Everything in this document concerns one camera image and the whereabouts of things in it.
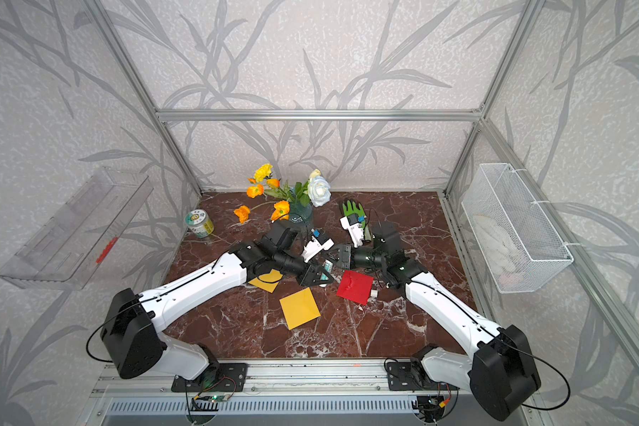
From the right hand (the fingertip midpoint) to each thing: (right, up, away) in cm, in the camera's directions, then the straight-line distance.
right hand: (323, 254), depth 72 cm
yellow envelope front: (-9, -20, +14) cm, 26 cm away
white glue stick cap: (+16, -16, +16) cm, 28 cm away
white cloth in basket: (+53, 0, +3) cm, 53 cm away
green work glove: (+9, +13, +40) cm, 43 cm away
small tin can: (-49, +8, +28) cm, 58 cm away
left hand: (+2, -7, 0) cm, 7 cm away
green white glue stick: (+2, -3, -2) cm, 4 cm away
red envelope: (+10, -15, +20) cm, 27 cm away
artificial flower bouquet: (-2, +18, +2) cm, 18 cm away
